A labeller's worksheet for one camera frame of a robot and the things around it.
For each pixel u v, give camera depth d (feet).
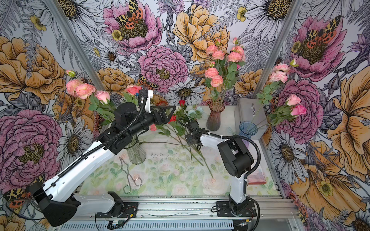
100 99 2.13
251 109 3.24
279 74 2.25
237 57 2.51
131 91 2.32
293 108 2.01
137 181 2.74
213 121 3.26
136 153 2.79
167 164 2.96
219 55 2.72
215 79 2.67
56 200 1.28
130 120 1.59
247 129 2.79
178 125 3.55
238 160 1.66
